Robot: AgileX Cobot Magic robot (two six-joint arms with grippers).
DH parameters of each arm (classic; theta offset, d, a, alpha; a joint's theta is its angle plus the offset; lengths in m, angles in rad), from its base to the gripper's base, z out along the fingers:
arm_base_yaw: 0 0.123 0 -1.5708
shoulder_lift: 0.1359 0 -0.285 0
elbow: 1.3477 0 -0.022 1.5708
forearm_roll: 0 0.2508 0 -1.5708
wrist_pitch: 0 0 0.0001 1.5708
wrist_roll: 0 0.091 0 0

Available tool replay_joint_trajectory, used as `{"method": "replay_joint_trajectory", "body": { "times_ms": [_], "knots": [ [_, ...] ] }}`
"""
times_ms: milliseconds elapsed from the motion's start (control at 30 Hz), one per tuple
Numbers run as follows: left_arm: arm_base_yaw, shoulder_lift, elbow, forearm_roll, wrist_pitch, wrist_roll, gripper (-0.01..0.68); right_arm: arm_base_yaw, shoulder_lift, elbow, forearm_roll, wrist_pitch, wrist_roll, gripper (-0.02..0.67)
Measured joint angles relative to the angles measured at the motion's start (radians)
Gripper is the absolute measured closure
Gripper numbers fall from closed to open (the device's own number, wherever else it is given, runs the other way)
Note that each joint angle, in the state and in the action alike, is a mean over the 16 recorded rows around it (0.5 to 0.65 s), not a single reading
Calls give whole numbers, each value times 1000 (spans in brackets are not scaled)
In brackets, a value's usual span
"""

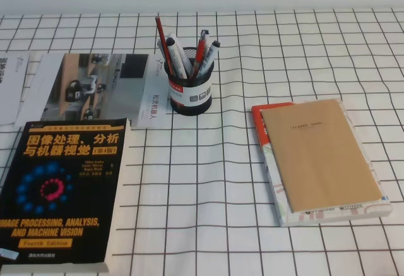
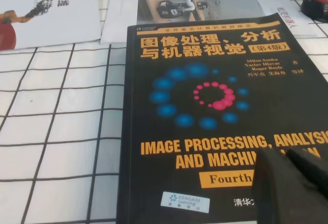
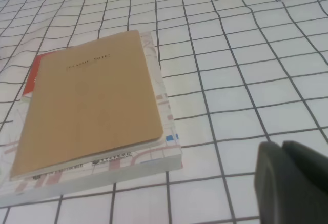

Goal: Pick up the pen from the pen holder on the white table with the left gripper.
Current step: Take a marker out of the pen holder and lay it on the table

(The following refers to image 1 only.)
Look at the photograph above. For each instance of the white paper sheet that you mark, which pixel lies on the white paper sheet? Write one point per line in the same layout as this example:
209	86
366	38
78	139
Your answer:
13	70

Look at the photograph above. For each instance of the red gel pen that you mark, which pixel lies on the red gel pen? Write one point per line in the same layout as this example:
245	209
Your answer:
200	53

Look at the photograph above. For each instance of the grey marker black cap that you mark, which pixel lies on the grey marker black cap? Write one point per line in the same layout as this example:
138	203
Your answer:
209	58

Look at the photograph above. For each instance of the red pencil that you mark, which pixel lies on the red pencil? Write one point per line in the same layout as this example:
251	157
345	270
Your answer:
164	45

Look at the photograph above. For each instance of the black image processing textbook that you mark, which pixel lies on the black image processing textbook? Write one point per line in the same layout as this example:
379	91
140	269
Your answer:
58	198

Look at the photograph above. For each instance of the red and white book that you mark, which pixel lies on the red and white book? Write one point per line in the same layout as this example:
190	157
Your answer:
286	217

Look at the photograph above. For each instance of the white grid tablecloth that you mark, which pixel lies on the white grid tablecloth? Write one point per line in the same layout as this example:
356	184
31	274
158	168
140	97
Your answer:
196	198

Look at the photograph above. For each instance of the black mesh pen holder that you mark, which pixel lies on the black mesh pen holder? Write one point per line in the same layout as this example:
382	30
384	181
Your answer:
190	97

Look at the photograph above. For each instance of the robot photo brochure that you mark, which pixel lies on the robot photo brochure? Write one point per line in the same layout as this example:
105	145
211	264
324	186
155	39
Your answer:
77	87

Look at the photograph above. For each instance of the white marker black cap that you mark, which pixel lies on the white marker black cap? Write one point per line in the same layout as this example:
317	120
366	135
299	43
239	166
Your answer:
176	59

